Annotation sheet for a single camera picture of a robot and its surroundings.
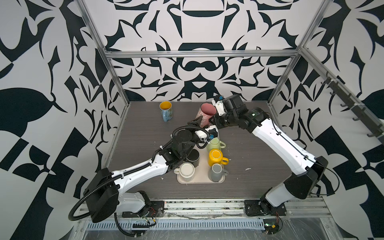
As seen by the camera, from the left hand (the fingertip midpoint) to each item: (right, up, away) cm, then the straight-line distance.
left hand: (201, 116), depth 70 cm
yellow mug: (+8, -21, +11) cm, 26 cm away
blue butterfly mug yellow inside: (-22, +5, +32) cm, 39 cm away
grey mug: (+8, -29, +6) cm, 30 cm away
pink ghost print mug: (+3, +3, +8) cm, 9 cm away
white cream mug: (-7, -29, +9) cm, 31 cm away
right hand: (+5, -2, +3) cm, 6 cm away
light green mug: (+9, -16, +16) cm, 24 cm away
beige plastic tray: (+1, -33, +15) cm, 36 cm away
